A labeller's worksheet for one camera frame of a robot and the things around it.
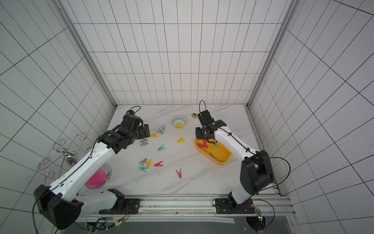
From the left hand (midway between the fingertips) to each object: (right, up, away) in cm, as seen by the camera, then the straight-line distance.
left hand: (138, 132), depth 78 cm
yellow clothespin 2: (+3, -20, +9) cm, 23 cm away
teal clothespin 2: (0, -23, +7) cm, 24 cm away
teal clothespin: (+9, -12, +16) cm, 22 cm away
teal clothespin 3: (+40, -4, -11) cm, 42 cm away
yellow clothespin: (+22, -7, +19) cm, 30 cm away
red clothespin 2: (+39, -10, +16) cm, 44 cm away
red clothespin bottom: (+23, -25, +5) cm, 34 cm away
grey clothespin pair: (-2, -9, +17) cm, 19 cm away
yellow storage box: (+45, -14, +16) cm, 49 cm away
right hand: (+32, -2, +8) cm, 33 cm away
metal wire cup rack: (-24, -7, -16) cm, 30 cm away
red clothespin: (+9, -21, +9) cm, 24 cm away
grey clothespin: (+7, -2, +25) cm, 26 cm away
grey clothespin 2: (0, -19, +9) cm, 21 cm away
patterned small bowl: (+20, +5, +28) cm, 35 cm away
